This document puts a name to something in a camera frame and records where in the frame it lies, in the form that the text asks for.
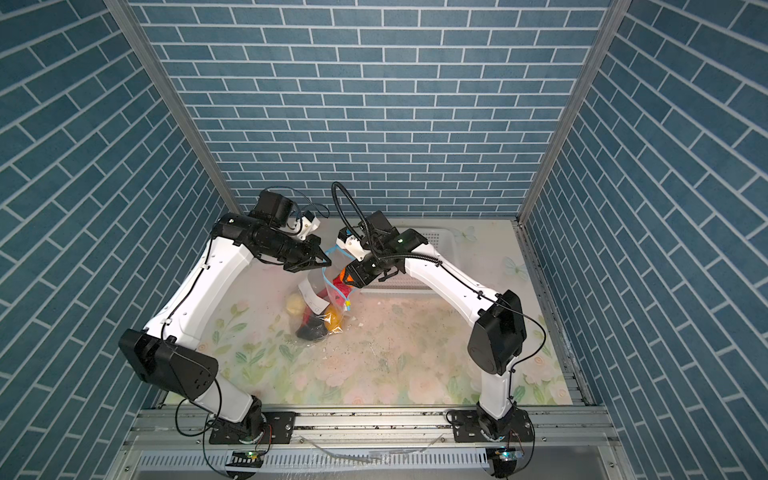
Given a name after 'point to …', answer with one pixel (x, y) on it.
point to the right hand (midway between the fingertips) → (348, 272)
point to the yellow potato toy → (333, 318)
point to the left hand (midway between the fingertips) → (332, 261)
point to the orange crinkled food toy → (342, 273)
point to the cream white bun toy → (295, 305)
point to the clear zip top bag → (317, 308)
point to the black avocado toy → (313, 329)
